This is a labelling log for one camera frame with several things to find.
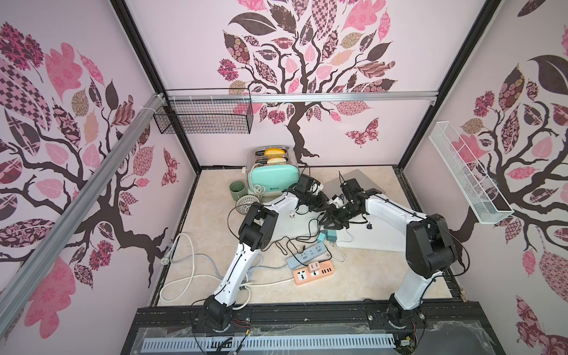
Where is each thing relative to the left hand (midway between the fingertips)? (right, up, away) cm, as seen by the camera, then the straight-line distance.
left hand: (331, 207), depth 99 cm
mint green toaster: (-26, +18, -2) cm, 32 cm away
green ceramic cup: (-45, +8, +7) cm, 46 cm away
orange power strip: (-14, -24, -18) cm, 33 cm away
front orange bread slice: (-25, +21, -1) cm, 33 cm away
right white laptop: (+18, -11, -5) cm, 22 cm away
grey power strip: (-16, -19, -14) cm, 29 cm away
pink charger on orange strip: (-11, -20, -20) cm, 30 cm away
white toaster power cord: (-33, +8, -3) cm, 34 cm away
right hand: (-6, -6, -13) cm, 16 cm away
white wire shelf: (+47, +5, -26) cm, 54 cm away
